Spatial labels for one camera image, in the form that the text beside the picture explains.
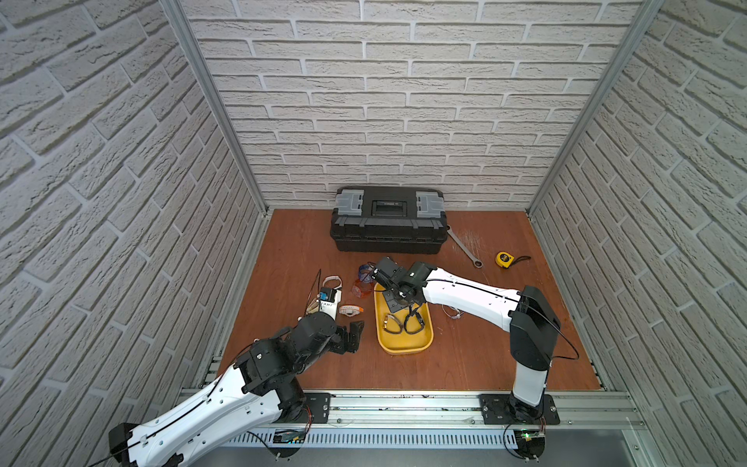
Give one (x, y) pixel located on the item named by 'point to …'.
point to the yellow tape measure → (504, 259)
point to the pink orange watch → (350, 310)
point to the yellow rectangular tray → (404, 331)
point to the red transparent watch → (362, 289)
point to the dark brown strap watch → (392, 324)
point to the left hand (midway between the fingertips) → (353, 318)
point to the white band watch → (334, 277)
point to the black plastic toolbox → (389, 220)
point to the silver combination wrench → (476, 262)
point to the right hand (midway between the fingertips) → (401, 297)
